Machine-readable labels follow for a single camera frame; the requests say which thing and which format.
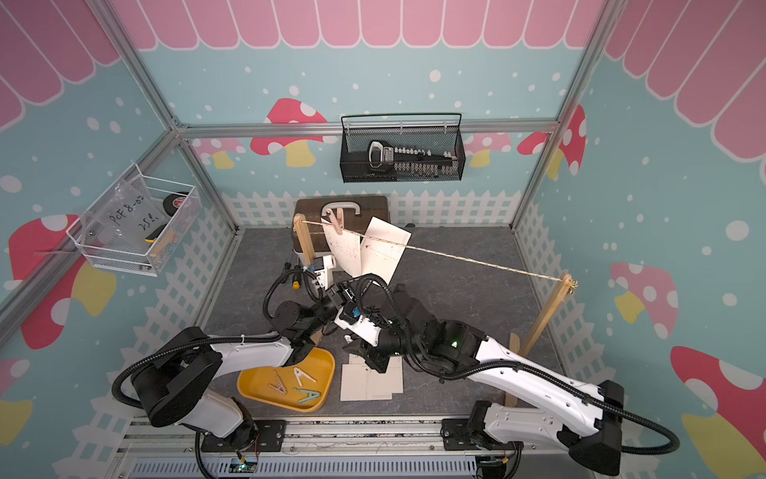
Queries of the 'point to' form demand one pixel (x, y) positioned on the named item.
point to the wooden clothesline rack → (533, 336)
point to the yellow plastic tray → (318, 363)
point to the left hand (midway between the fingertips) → (377, 283)
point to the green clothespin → (311, 394)
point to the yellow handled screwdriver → (295, 285)
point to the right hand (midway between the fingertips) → (348, 344)
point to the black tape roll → (172, 203)
